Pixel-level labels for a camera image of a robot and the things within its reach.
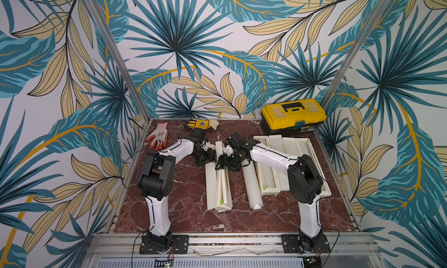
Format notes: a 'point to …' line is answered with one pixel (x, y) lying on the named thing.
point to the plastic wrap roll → (254, 191)
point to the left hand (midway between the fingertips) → (214, 163)
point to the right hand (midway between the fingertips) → (220, 168)
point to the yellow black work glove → (203, 123)
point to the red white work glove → (159, 140)
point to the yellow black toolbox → (291, 117)
